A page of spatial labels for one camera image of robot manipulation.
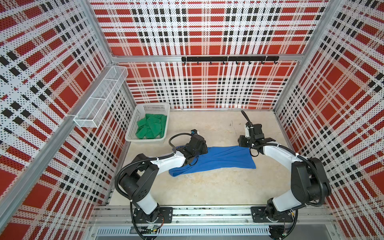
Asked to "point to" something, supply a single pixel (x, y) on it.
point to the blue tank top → (218, 158)
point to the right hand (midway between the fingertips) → (242, 140)
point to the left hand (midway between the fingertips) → (205, 147)
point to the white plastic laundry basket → (139, 112)
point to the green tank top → (152, 126)
